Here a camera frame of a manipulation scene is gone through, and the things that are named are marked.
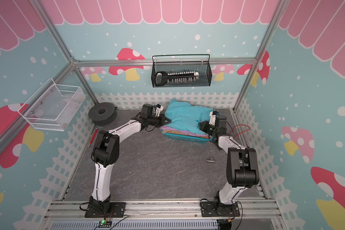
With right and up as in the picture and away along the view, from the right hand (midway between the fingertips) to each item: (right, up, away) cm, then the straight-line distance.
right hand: (199, 122), depth 94 cm
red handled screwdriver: (-76, -11, +11) cm, 78 cm away
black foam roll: (-72, +7, +17) cm, 74 cm away
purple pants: (-18, -4, 0) cm, 18 cm away
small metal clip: (+7, -24, -2) cm, 25 cm away
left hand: (-19, +1, +2) cm, 19 cm away
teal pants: (-10, +5, +7) cm, 13 cm away
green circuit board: (-52, -52, -21) cm, 76 cm away
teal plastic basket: (+1, -11, +1) cm, 11 cm away
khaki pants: (-19, -6, +1) cm, 20 cm away
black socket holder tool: (-24, +28, -4) cm, 37 cm away
